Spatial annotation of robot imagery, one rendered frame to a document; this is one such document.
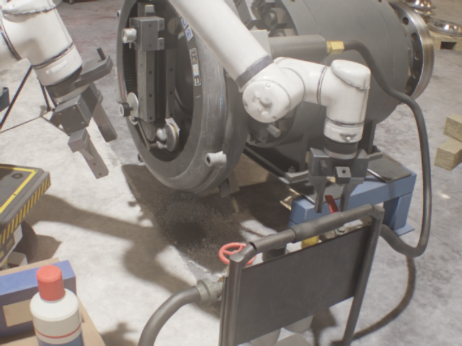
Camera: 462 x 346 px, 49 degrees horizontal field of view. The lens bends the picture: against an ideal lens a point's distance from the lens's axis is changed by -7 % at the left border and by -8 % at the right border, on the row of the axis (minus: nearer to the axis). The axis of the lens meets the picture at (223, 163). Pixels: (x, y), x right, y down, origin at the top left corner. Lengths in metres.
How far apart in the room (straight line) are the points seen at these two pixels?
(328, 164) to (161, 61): 0.76
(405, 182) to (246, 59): 1.14
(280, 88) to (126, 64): 1.02
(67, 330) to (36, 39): 0.50
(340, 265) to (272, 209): 1.04
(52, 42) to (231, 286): 0.53
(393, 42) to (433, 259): 0.81
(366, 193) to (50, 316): 1.41
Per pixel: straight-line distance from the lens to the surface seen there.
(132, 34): 1.61
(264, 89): 1.03
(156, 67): 1.74
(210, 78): 1.41
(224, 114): 1.43
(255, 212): 2.16
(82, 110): 0.97
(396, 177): 2.01
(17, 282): 0.85
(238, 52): 1.06
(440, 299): 1.88
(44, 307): 0.69
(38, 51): 0.96
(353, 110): 1.15
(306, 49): 1.44
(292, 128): 1.75
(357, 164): 1.23
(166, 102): 1.78
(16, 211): 1.56
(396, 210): 2.11
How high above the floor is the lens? 1.10
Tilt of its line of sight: 26 degrees down
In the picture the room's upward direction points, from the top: 3 degrees clockwise
